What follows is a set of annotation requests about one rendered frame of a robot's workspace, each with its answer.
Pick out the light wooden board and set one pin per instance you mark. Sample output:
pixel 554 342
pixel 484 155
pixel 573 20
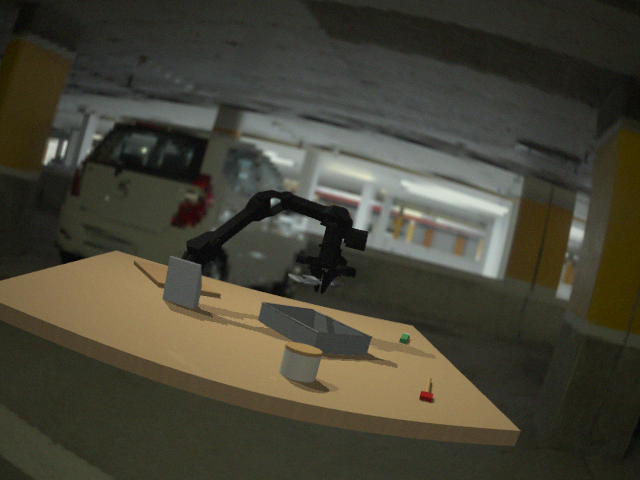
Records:
pixel 157 274

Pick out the grey jar with wooden lid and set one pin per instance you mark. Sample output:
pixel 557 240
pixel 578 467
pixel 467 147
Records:
pixel 300 362

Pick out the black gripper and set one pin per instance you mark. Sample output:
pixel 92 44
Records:
pixel 328 254

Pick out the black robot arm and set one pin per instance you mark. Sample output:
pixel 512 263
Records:
pixel 336 219

